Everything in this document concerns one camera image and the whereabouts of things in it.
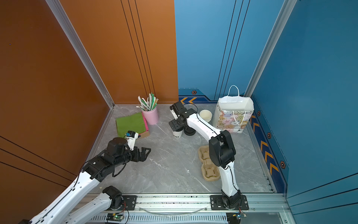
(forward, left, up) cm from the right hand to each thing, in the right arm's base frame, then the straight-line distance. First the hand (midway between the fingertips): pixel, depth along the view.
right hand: (177, 122), depth 94 cm
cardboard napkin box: (-4, +22, -7) cm, 23 cm away
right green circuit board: (-51, -32, -13) cm, 61 cm away
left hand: (-22, +17, +6) cm, 28 cm away
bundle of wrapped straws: (+13, +20, +4) cm, 24 cm away
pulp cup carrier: (-30, -20, -9) cm, 37 cm away
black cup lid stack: (-1, -8, -9) cm, 12 cm away
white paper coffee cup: (-6, 0, -6) cm, 8 cm away
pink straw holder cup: (+10, +20, -4) cm, 23 cm away
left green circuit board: (-51, +32, -13) cm, 62 cm away
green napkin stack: (+4, +32, -5) cm, 32 cm away
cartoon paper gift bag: (-4, -33, +13) cm, 36 cm away
